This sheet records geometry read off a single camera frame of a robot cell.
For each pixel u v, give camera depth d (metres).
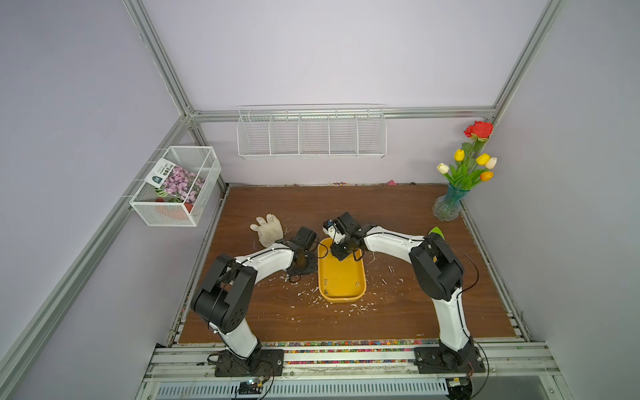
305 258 0.76
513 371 0.74
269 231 1.04
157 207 0.74
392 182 1.24
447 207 1.02
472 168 0.89
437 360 0.74
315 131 0.99
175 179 0.75
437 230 1.04
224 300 0.46
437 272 0.53
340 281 0.89
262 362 0.71
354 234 0.74
